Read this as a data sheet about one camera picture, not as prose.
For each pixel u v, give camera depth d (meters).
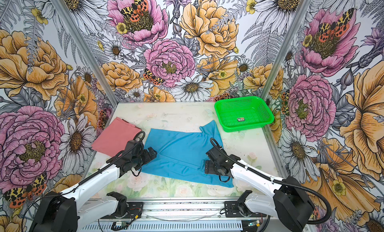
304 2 0.73
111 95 1.18
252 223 0.72
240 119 1.12
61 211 0.40
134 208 0.75
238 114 1.15
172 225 0.65
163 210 0.76
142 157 0.75
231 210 0.73
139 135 0.80
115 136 1.01
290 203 0.41
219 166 0.62
